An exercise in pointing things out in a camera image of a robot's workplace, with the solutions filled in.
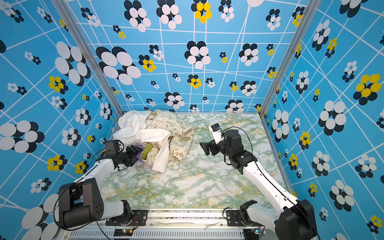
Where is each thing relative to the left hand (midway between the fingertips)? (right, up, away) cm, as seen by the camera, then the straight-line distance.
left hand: (141, 151), depth 90 cm
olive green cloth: (+6, +4, -7) cm, 10 cm away
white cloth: (-12, +18, +13) cm, 25 cm away
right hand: (+40, +8, -11) cm, 43 cm away
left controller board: (-2, -37, -18) cm, 41 cm away
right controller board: (+60, -37, -19) cm, 73 cm away
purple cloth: (-1, -6, +1) cm, 6 cm away
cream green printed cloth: (+23, +7, +13) cm, 27 cm away
